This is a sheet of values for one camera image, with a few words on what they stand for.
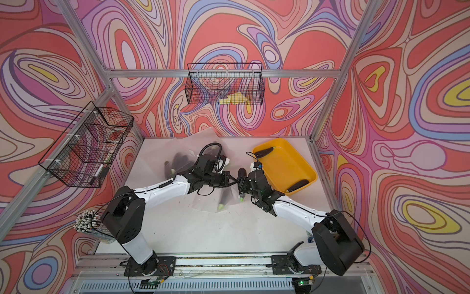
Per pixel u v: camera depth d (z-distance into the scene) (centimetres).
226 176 75
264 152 109
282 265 72
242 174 85
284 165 109
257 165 77
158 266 72
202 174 69
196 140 115
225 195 92
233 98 91
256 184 64
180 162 105
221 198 92
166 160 105
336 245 42
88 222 68
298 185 95
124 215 46
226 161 77
